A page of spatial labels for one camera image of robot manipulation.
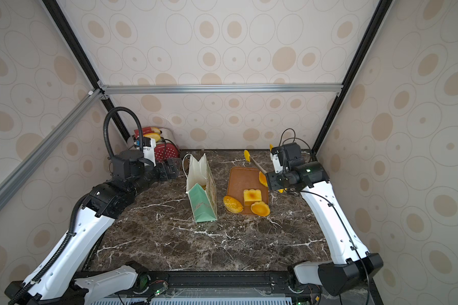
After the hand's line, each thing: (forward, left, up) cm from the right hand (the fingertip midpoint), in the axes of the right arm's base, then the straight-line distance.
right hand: (274, 179), depth 73 cm
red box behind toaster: (+32, +64, -3) cm, 72 cm away
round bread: (-1, +4, -22) cm, 22 cm away
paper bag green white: (-4, +28, -1) cm, 29 cm away
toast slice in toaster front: (+30, +60, -4) cm, 67 cm away
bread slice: (+18, +1, -24) cm, 30 cm away
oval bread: (0, +17, -21) cm, 27 cm away
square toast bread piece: (+6, +8, -22) cm, 24 cm away
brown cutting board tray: (+20, +11, -26) cm, 34 cm away
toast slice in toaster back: (+34, +60, -4) cm, 69 cm away
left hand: (-1, +36, +11) cm, 37 cm away
